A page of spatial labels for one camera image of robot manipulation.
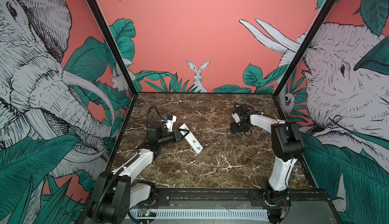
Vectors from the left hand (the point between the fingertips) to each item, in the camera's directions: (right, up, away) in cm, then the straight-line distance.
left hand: (188, 130), depth 79 cm
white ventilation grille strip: (+13, -38, -9) cm, 41 cm away
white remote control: (+2, -5, +1) cm, 6 cm away
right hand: (+28, -1, +20) cm, 35 cm away
